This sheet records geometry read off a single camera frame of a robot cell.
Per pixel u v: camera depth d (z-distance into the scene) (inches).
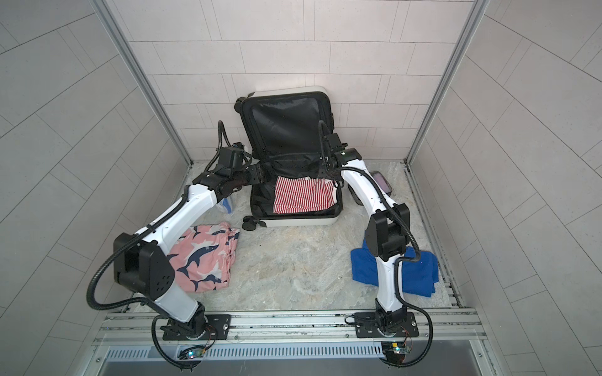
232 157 24.7
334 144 27.8
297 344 27.1
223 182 23.2
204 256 32.5
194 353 25.3
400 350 26.4
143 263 16.7
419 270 31.0
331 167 25.6
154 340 25.8
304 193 39.2
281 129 39.2
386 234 20.1
